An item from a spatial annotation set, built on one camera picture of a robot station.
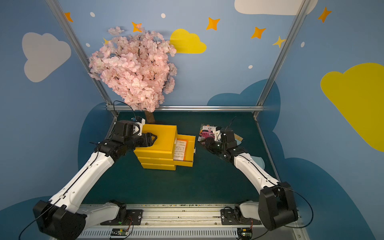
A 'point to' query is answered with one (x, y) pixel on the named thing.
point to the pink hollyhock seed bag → (206, 131)
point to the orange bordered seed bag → (180, 149)
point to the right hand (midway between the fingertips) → (202, 142)
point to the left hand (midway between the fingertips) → (152, 136)
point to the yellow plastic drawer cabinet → (160, 155)
